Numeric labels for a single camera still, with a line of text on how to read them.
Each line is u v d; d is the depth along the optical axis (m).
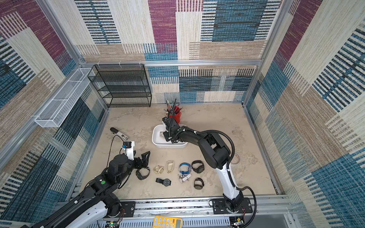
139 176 0.81
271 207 0.74
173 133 0.76
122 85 1.11
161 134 0.99
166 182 0.81
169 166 0.87
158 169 0.85
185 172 0.85
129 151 0.69
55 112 0.72
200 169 0.83
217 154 0.56
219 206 0.73
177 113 1.03
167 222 0.69
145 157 0.72
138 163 0.69
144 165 0.70
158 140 0.99
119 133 0.99
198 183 0.82
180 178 0.82
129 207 0.74
